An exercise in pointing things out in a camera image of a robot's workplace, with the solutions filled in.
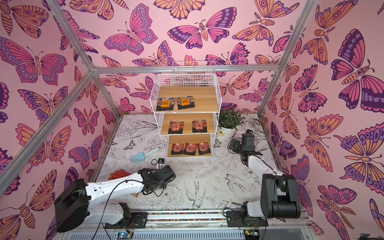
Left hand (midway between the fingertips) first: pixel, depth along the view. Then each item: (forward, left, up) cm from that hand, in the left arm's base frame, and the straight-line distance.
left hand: (163, 179), depth 84 cm
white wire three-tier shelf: (+54, -19, +30) cm, 65 cm away
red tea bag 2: (+20, -20, +22) cm, 36 cm away
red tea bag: (+20, -8, +22) cm, 31 cm away
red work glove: (+5, +27, -3) cm, 28 cm away
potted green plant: (+31, -39, +15) cm, 52 cm away
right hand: (+20, -43, +6) cm, 48 cm away
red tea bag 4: (+21, -14, -1) cm, 25 cm away
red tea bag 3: (+21, -6, -2) cm, 22 cm away
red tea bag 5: (+22, -23, -1) cm, 32 cm away
